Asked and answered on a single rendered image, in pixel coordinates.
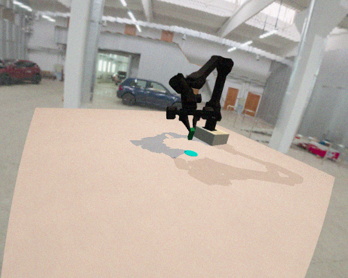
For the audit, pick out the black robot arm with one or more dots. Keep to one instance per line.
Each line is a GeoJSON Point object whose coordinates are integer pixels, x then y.
{"type": "Point", "coordinates": [197, 80]}

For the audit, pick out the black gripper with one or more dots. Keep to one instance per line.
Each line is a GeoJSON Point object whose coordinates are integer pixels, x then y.
{"type": "Point", "coordinates": [206, 113]}

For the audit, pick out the green rectangular post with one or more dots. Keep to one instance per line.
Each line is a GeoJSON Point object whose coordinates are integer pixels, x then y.
{"type": "Point", "coordinates": [191, 133]}

